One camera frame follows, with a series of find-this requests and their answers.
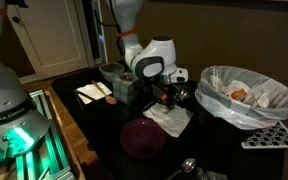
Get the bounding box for metal spoon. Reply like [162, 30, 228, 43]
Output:
[165, 157, 197, 180]

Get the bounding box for clear plastic packet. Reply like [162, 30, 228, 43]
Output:
[195, 166, 228, 180]

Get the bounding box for white panel door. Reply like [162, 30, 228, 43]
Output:
[7, 0, 95, 81]

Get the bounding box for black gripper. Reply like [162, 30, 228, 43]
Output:
[143, 83, 182, 113]

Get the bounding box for wooden spoon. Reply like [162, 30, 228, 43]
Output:
[90, 79, 118, 106]

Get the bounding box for orange snack wrapper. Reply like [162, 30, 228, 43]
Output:
[230, 88, 248, 102]

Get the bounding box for purple plastic plate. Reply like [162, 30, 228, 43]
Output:
[119, 118, 167, 159]

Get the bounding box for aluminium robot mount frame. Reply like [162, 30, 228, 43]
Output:
[0, 89, 75, 180]

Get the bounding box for wooden board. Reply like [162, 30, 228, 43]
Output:
[45, 89, 87, 180]

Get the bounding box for crumpled white paper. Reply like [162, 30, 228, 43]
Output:
[222, 79, 270, 108]

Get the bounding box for patterned tissue box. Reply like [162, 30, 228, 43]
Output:
[112, 73, 142, 106]

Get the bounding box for white paper towel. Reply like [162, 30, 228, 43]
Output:
[142, 101, 194, 138]

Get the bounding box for black tongs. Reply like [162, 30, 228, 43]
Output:
[74, 89, 98, 103]

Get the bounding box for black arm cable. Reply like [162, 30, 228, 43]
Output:
[95, 8, 126, 56]

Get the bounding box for trash bin with white bag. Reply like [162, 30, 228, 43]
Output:
[194, 65, 288, 131]

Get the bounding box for small metal cup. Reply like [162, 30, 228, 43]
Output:
[177, 84, 194, 102]

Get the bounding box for black white checkerboard card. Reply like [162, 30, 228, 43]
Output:
[240, 120, 288, 150]

